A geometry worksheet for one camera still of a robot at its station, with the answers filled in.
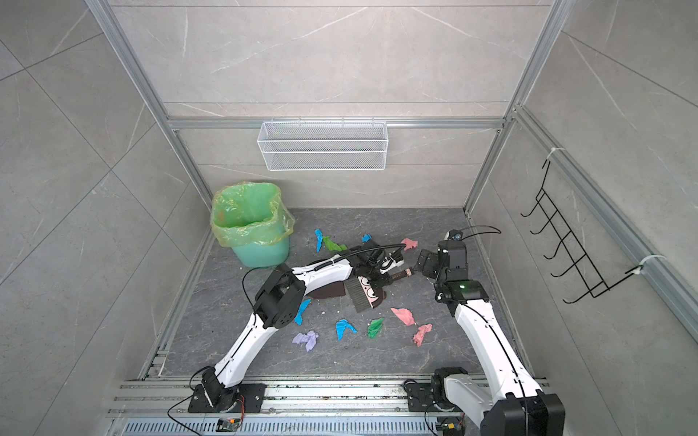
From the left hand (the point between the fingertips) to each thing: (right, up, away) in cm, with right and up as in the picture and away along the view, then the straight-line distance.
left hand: (390, 275), depth 98 cm
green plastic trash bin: (-44, +8, -5) cm, 45 cm away
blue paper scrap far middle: (-8, +13, +12) cm, 20 cm away
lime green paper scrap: (-22, +10, +8) cm, 26 cm away
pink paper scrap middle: (+4, -12, -10) cm, 16 cm away
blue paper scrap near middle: (-18, -15, -12) cm, 26 cm away
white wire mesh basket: (-25, +49, +3) cm, 55 cm away
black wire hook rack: (+42, +8, -33) cm, 54 cm away
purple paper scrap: (-27, -17, -16) cm, 36 cm away
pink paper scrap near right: (+7, -18, -13) cm, 23 cm away
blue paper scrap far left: (-28, +13, +10) cm, 32 cm away
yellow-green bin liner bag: (-53, +23, +3) cm, 58 cm away
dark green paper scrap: (-7, -15, -12) cm, 20 cm away
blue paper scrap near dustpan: (-27, -5, -34) cm, 44 cm away
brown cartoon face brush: (-9, -6, -5) cm, 12 cm away
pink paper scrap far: (+9, +11, +10) cm, 18 cm away
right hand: (+12, +9, -16) cm, 22 cm away
